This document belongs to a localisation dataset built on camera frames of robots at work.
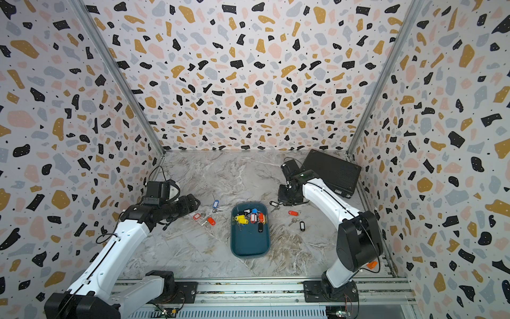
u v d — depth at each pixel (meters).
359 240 0.44
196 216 0.93
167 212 0.65
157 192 0.61
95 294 0.39
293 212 0.97
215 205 0.98
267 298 0.73
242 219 0.92
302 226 0.92
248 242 0.88
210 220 0.93
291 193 0.70
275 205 1.00
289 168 0.69
